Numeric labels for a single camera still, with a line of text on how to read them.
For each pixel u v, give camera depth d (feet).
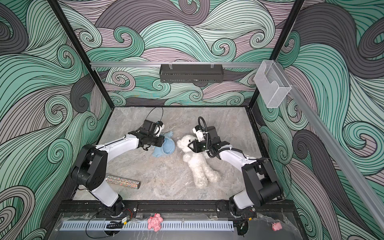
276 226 2.20
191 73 3.19
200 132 2.61
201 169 2.54
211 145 2.25
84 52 2.92
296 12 2.39
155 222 2.20
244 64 3.13
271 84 2.59
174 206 2.49
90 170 1.50
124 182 2.61
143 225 2.29
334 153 1.70
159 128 2.57
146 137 2.34
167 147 3.16
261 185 1.40
